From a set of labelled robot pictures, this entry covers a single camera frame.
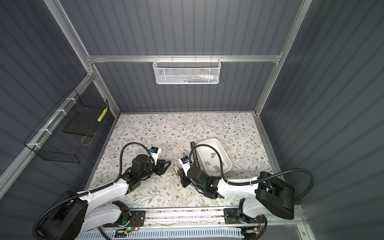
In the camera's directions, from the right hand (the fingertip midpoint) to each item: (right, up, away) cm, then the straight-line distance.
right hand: (179, 172), depth 79 cm
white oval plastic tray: (+18, +4, +15) cm, 24 cm away
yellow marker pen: (-43, +31, +2) cm, 53 cm away
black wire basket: (-55, +20, -15) cm, 60 cm away
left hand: (-7, +4, +6) cm, 10 cm away
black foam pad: (-51, +27, -1) cm, 58 cm away
